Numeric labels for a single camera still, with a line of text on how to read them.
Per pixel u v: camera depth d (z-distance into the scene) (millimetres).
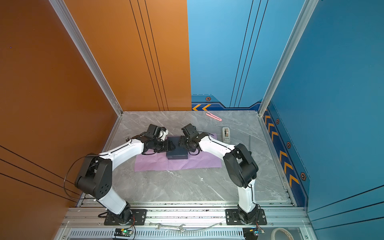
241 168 492
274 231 683
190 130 730
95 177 458
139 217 733
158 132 762
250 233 696
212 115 1174
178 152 905
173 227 710
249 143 1021
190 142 696
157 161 939
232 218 725
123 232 708
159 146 775
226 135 1021
